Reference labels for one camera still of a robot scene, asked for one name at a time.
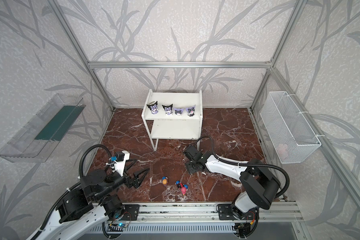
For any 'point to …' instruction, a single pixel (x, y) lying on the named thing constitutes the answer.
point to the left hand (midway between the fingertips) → (145, 162)
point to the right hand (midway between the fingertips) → (192, 160)
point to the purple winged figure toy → (178, 111)
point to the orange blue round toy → (164, 180)
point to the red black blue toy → (179, 185)
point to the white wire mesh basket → (291, 135)
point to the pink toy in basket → (282, 149)
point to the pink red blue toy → (184, 189)
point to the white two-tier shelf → (173, 116)
